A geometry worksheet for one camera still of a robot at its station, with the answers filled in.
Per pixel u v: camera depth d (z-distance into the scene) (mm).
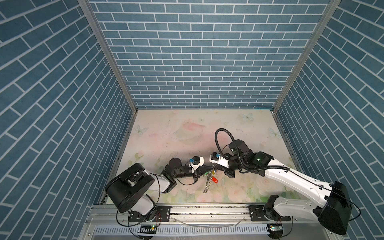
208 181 844
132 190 445
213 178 861
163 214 737
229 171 658
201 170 695
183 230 770
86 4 693
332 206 387
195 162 652
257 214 735
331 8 707
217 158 640
